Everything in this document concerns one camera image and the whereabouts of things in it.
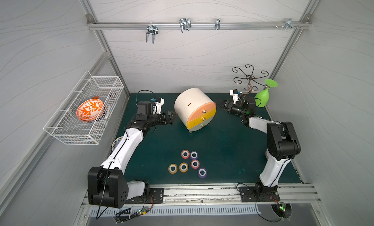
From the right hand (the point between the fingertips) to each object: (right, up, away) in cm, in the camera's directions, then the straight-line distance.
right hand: (217, 102), depth 90 cm
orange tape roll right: (-21, -38, -7) cm, 44 cm away
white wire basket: (-69, -12, -29) cm, 76 cm away
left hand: (-27, -8, -9) cm, 30 cm away
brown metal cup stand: (+20, +14, -3) cm, 25 cm away
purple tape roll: (-14, -32, -2) cm, 35 cm away
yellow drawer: (-13, -11, -5) cm, 17 cm away
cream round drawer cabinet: (-18, +2, 0) cm, 18 cm away
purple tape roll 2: (-10, -40, -9) cm, 42 cm away
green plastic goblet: (+27, +3, -2) cm, 27 cm away
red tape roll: (-20, -32, -1) cm, 38 cm away
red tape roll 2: (-14, -37, -5) cm, 40 cm away
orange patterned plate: (-64, -4, -23) cm, 68 cm away
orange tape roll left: (-27, -38, -7) cm, 47 cm away
